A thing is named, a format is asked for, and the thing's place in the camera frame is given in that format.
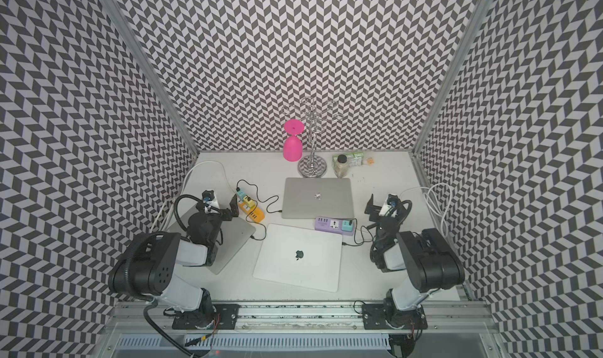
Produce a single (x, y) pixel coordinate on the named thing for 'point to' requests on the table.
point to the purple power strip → (332, 224)
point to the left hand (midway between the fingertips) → (224, 195)
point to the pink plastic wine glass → (293, 145)
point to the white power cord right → (438, 197)
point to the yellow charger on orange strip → (250, 202)
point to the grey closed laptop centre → (307, 198)
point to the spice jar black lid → (341, 166)
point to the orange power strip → (253, 213)
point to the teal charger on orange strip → (241, 195)
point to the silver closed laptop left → (233, 235)
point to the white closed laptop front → (300, 257)
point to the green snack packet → (353, 158)
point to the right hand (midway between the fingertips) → (385, 200)
